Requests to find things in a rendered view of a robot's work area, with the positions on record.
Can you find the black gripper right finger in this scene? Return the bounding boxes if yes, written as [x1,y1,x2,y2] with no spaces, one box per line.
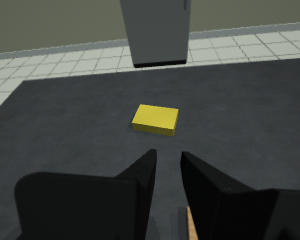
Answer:
[180,151,300,240]

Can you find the tan wooden block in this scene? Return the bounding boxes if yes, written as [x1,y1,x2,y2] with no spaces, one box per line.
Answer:
[186,206,197,240]

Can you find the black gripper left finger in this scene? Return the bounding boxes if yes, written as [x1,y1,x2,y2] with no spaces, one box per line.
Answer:
[14,149,157,240]

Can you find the yellow rectangular block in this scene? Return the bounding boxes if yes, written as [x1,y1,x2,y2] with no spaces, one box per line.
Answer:
[132,104,178,136]

